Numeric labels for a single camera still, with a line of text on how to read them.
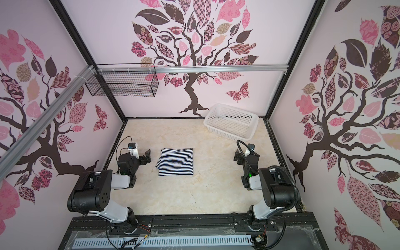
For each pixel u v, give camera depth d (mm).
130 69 903
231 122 1175
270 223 737
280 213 495
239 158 837
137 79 949
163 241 697
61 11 684
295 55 855
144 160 850
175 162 950
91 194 457
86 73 820
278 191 454
